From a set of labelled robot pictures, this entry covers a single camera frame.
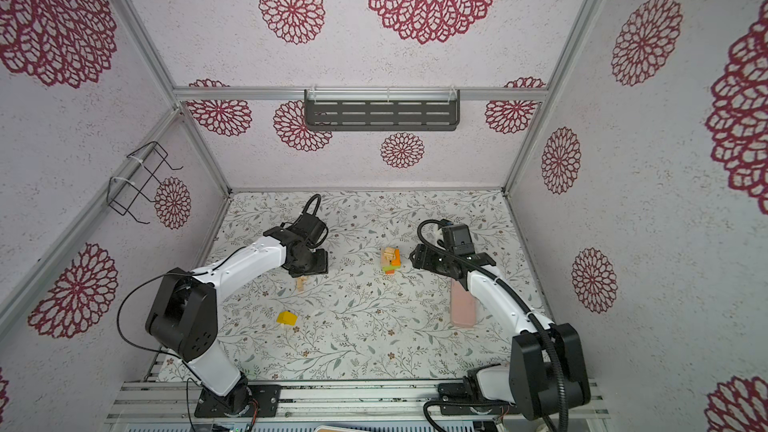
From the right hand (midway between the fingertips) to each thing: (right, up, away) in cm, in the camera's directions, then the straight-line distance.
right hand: (421, 253), depth 86 cm
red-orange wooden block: (-9, -7, +11) cm, 16 cm away
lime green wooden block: (-9, -5, +8) cm, 13 cm away
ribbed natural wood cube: (-9, 0, +6) cm, 11 cm away
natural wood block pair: (-37, -10, +6) cm, 39 cm away
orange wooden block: (-7, -2, +8) cm, 11 cm away
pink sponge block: (+13, -16, +3) cm, 21 cm away
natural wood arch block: (-10, -3, +6) cm, 12 cm away
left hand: (-31, -6, +4) cm, 32 cm away
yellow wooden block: (-39, -19, +1) cm, 43 cm away
